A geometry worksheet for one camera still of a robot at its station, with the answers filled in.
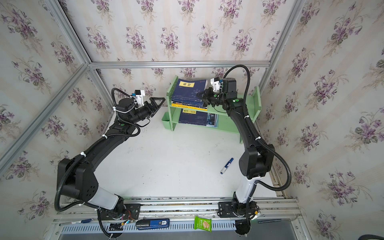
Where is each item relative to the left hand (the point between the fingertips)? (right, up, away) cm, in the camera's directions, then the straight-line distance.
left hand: (162, 100), depth 76 cm
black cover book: (+20, -2, +4) cm, 20 cm away
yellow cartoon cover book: (+13, -3, +6) cm, 15 cm away
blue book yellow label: (+13, 0, +5) cm, 14 cm away
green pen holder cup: (-3, -11, +26) cm, 28 cm away
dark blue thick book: (+16, -8, +21) cm, 27 cm away
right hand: (+17, +3, +1) cm, 17 cm away
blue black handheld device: (-5, -57, -10) cm, 58 cm away
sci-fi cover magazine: (+28, -10, +20) cm, 36 cm away
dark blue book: (+13, +7, +8) cm, 17 cm away
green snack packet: (+21, -59, -7) cm, 63 cm away
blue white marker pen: (+36, -38, +12) cm, 53 cm away
